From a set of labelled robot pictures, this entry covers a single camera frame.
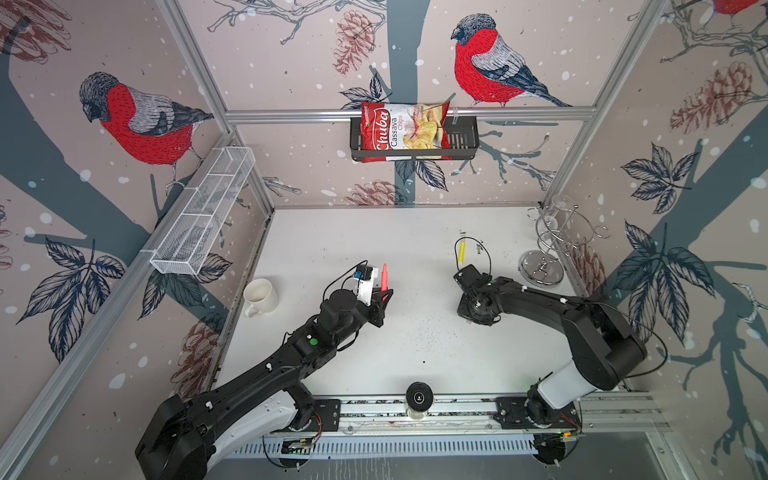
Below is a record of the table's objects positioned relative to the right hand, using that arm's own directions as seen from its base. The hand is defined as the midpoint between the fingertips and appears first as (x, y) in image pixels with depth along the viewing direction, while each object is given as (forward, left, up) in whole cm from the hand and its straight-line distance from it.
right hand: (465, 314), depth 92 cm
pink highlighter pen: (-3, +25, +24) cm, 35 cm away
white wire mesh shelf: (-1, +73, +32) cm, 80 cm away
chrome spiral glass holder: (+31, -37, +5) cm, 49 cm away
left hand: (-3, +22, +21) cm, 31 cm away
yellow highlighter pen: (+24, -1, +1) cm, 24 cm away
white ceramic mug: (-1, +62, +10) cm, 63 cm away
